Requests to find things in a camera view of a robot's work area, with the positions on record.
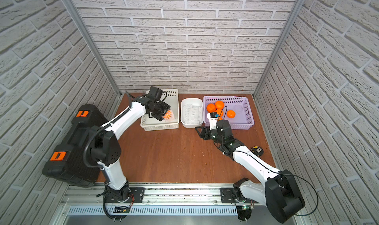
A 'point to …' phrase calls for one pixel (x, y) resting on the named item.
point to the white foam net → (192, 114)
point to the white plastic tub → (195, 101)
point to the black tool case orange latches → (67, 162)
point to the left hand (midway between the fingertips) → (173, 108)
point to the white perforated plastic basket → (147, 123)
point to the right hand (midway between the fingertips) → (200, 127)
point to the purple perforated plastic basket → (243, 119)
